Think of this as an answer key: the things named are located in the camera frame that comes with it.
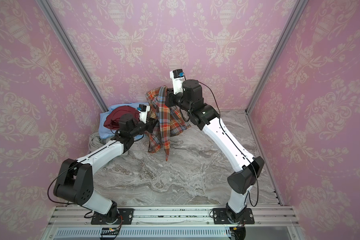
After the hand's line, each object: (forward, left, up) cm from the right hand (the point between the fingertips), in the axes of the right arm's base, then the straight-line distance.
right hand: (164, 89), depth 66 cm
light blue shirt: (+5, +43, -36) cm, 57 cm away
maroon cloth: (+11, +39, -32) cm, 52 cm away
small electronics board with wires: (-47, +31, -48) cm, 74 cm away
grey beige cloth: (-1, +49, -38) cm, 62 cm away
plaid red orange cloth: (-8, -2, -13) cm, 15 cm away
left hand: (+1, +5, -20) cm, 20 cm away
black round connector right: (-50, -33, -50) cm, 78 cm away
